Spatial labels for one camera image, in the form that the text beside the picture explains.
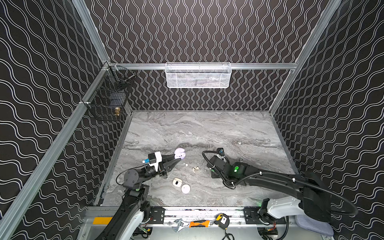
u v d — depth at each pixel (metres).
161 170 0.60
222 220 0.71
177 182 0.84
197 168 0.90
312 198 0.42
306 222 0.70
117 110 0.83
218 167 0.60
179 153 0.64
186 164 0.92
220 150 0.72
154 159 0.54
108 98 0.91
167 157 0.62
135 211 0.55
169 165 0.62
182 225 0.72
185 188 0.83
